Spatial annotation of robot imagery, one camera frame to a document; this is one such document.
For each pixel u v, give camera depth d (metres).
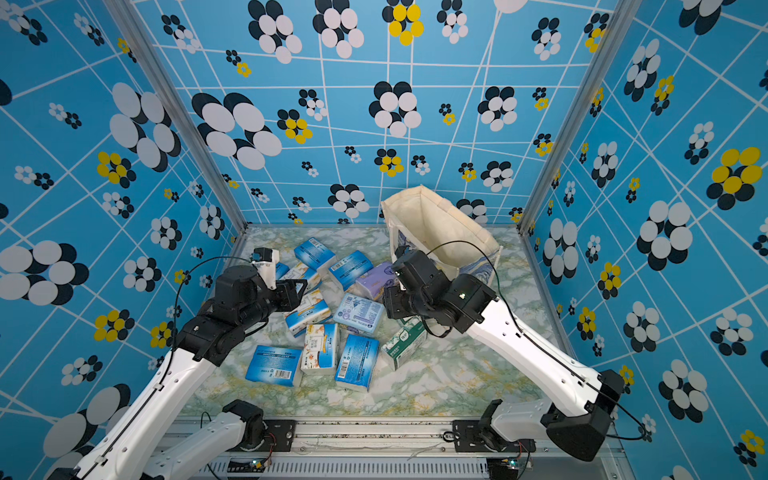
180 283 0.91
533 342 0.41
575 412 0.39
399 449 0.72
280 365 0.79
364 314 0.89
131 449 0.39
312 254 1.02
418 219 1.03
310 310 0.89
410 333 0.82
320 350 0.81
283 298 0.63
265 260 0.62
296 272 0.97
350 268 0.99
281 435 0.74
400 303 0.59
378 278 0.97
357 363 0.79
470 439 0.72
